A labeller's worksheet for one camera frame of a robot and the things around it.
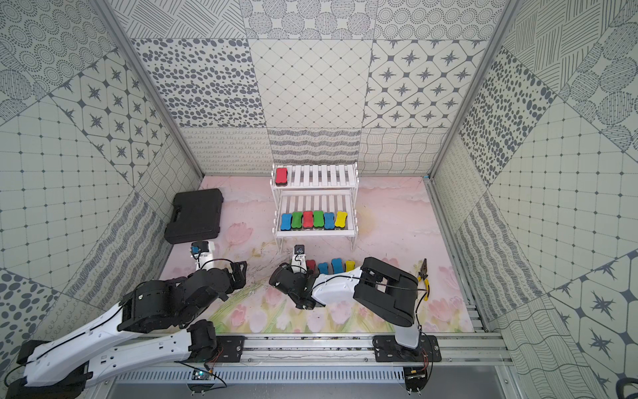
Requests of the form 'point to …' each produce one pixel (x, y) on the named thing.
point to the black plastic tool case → (195, 216)
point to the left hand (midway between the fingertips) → (235, 266)
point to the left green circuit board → (200, 374)
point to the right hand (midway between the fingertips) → (294, 269)
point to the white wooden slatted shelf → (319, 201)
